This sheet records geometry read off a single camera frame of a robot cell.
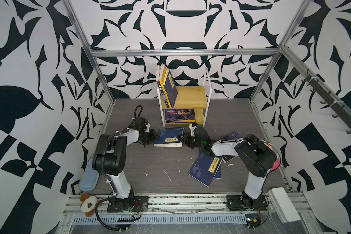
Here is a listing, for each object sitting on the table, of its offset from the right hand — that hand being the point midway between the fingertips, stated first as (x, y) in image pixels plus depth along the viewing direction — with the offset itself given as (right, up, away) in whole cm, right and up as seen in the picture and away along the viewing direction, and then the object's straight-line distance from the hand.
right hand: (176, 136), depth 90 cm
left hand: (-12, -1, +7) cm, 14 cm away
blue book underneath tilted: (+23, -21, -8) cm, 32 cm away
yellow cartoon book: (+3, +9, +9) cm, 13 cm away
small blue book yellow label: (-5, -1, +3) cm, 6 cm away
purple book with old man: (-3, +13, +11) cm, 17 cm away
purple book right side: (+37, -1, +9) cm, 38 cm away
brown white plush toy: (-43, -30, -19) cm, 55 cm away
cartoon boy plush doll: (+55, -13, -10) cm, 57 cm away
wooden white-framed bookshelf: (+10, +24, +3) cm, 26 cm away
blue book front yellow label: (-3, +28, -4) cm, 29 cm away
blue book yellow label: (+17, -17, -5) cm, 25 cm away
